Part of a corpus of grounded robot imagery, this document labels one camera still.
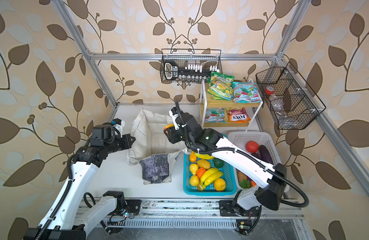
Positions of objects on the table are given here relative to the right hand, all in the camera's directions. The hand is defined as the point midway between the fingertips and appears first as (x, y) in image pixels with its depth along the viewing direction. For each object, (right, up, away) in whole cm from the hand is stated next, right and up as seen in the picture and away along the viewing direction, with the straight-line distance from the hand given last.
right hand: (169, 130), depth 69 cm
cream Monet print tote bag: (-15, -13, +24) cm, 32 cm away
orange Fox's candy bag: (+39, +8, +20) cm, 45 cm away
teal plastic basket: (+31, -25, +9) cm, 41 cm away
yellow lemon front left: (+12, -28, +10) cm, 32 cm away
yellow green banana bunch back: (+18, -17, +20) cm, 32 cm away
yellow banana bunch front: (+20, -25, +8) cm, 33 cm away
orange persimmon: (+16, -23, +11) cm, 30 cm away
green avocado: (+26, -20, +15) cm, 36 cm away
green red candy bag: (+25, +7, +20) cm, 33 cm away
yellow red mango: (0, +2, -2) cm, 3 cm away
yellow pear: (+12, -22, +14) cm, 29 cm away
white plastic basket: (+55, -7, +23) cm, 60 cm away
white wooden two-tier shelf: (+33, +9, +24) cm, 42 cm away
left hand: (-18, -4, +5) cm, 19 cm away
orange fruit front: (+26, -29, +8) cm, 39 cm away
